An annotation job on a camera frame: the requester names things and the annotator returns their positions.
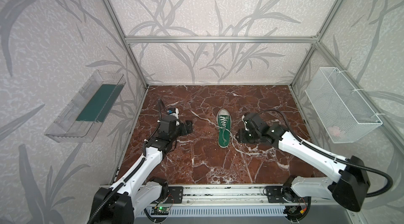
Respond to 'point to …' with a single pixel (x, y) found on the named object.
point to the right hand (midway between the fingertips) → (237, 132)
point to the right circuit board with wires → (295, 212)
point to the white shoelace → (230, 132)
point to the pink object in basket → (334, 130)
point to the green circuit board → (160, 211)
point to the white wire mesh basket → (344, 116)
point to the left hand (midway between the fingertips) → (188, 118)
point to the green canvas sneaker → (224, 119)
